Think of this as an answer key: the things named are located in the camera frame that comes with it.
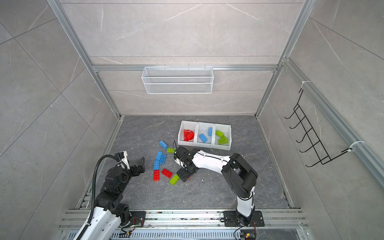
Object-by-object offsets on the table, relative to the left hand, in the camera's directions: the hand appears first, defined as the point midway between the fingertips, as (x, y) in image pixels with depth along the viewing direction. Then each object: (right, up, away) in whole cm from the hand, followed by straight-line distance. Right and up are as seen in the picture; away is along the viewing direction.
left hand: (135, 156), depth 80 cm
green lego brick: (+16, +1, +19) cm, 25 cm away
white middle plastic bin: (+38, +15, +27) cm, 50 cm away
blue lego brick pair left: (+9, -2, +15) cm, 18 cm away
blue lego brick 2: (+9, -7, +10) cm, 15 cm away
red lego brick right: (+29, -11, -3) cm, 31 cm away
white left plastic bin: (+27, +18, +27) cm, 42 cm away
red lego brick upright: (+10, -13, +6) cm, 17 cm away
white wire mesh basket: (+21, +49, +21) cm, 57 cm away
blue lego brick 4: (+38, +8, +24) cm, 46 cm away
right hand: (+28, -11, +8) cm, 31 cm away
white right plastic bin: (+55, +15, +26) cm, 63 cm away
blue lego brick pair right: (+12, -5, +15) cm, 20 cm away
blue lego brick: (+11, +4, +20) cm, 23 cm away
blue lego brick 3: (+43, +13, +24) cm, 51 cm away
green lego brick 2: (+52, +10, +24) cm, 58 cm away
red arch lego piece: (+28, +10, +25) cm, 39 cm away
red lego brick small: (+16, -12, +8) cm, 21 cm away
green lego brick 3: (+52, +7, +21) cm, 56 cm away
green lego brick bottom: (+20, -15, +6) cm, 26 cm away
